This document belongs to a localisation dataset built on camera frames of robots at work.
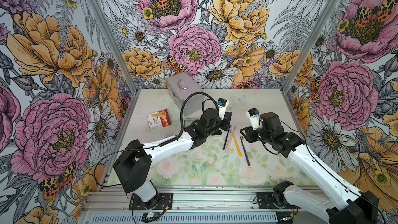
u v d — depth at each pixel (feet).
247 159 2.86
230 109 2.49
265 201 2.40
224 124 2.27
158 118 3.28
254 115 2.26
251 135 2.25
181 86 3.38
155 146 1.58
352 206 1.26
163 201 2.43
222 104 2.18
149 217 2.39
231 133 3.24
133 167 1.42
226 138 3.16
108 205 3.79
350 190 1.33
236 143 3.10
